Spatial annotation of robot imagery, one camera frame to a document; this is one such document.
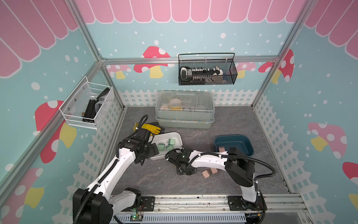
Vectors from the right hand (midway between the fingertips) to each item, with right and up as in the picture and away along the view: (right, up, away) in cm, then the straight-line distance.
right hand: (182, 172), depth 85 cm
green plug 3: (-7, +17, +11) cm, 22 cm away
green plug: (-14, +14, +9) cm, 22 cm away
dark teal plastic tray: (+42, +17, +13) cm, 47 cm away
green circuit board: (-24, -18, -15) cm, 33 cm away
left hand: (-19, +11, -5) cm, 22 cm away
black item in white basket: (-47, +39, -13) cm, 62 cm away
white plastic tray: (-12, +16, +12) cm, 24 cm away
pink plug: (+15, 0, -3) cm, 15 cm away
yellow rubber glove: (-23, +26, +18) cm, 39 cm away
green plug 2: (-9, +13, +8) cm, 18 cm away
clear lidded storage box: (+1, +40, +11) cm, 41 cm away
